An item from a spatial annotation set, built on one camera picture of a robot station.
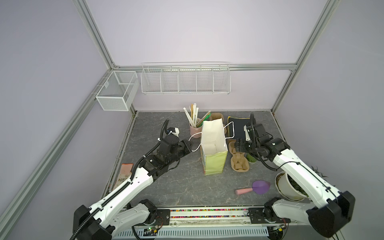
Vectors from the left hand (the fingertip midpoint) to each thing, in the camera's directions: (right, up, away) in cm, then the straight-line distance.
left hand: (194, 144), depth 73 cm
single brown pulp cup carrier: (+27, -13, +19) cm, 36 cm away
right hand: (+25, -1, +6) cm, 26 cm away
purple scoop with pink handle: (+37, -25, +10) cm, 46 cm away
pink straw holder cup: (-1, +6, +26) cm, 27 cm away
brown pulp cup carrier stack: (+15, +17, +43) cm, 48 cm away
